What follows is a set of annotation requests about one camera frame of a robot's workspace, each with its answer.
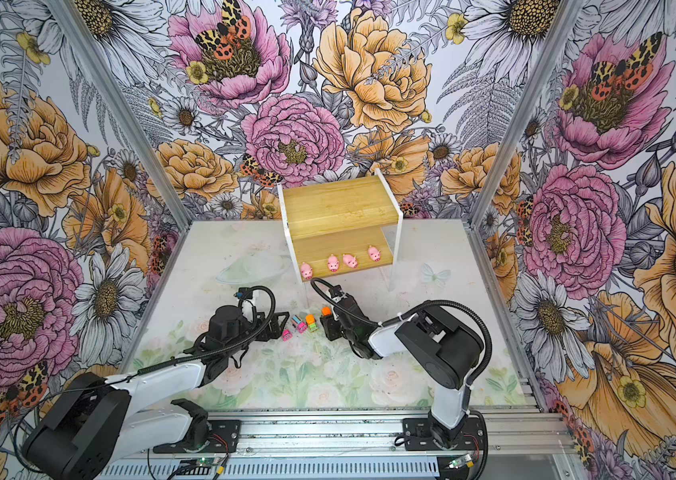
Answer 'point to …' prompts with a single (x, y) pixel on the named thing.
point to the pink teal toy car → (299, 324)
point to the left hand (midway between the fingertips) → (276, 321)
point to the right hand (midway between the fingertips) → (328, 325)
